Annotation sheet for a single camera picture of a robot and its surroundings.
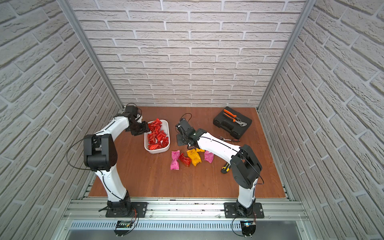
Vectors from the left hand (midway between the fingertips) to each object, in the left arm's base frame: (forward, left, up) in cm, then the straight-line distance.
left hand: (148, 127), depth 97 cm
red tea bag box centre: (-4, -9, -5) cm, 11 cm away
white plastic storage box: (+5, -10, -6) cm, 12 cm away
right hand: (-11, -24, +5) cm, 27 cm away
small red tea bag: (-22, -26, -4) cm, 34 cm away
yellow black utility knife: (-25, -51, -6) cm, 57 cm away
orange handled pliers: (+9, -60, +1) cm, 60 cm away
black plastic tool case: (+7, -53, -1) cm, 53 cm away
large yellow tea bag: (-15, -34, -4) cm, 37 cm away
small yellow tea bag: (-18, -31, -5) cm, 37 cm away
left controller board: (-53, +4, -10) cm, 55 cm away
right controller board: (-54, -57, -7) cm, 79 cm away
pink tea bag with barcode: (-19, -40, -4) cm, 44 cm away
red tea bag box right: (-5, -2, -4) cm, 7 cm away
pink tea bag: (-25, -20, -4) cm, 32 cm away
